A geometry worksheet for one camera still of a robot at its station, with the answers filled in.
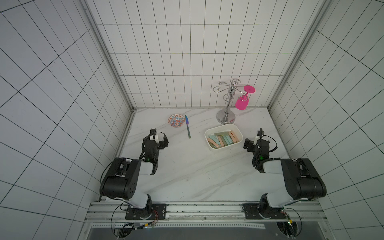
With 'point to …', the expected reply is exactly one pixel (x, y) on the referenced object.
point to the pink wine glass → (242, 102)
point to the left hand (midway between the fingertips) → (156, 136)
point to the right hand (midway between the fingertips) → (256, 137)
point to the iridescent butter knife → (187, 121)
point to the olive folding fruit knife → (221, 133)
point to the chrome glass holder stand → (227, 116)
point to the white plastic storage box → (223, 138)
